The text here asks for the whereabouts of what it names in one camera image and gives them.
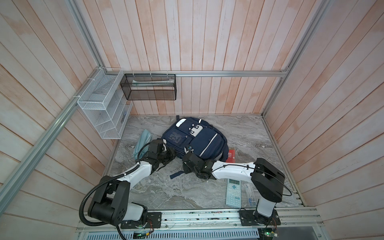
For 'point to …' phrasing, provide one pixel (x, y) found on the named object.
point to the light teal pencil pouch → (145, 137)
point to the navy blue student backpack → (194, 135)
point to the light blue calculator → (233, 193)
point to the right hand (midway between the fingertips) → (184, 162)
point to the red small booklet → (231, 156)
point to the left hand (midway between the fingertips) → (178, 154)
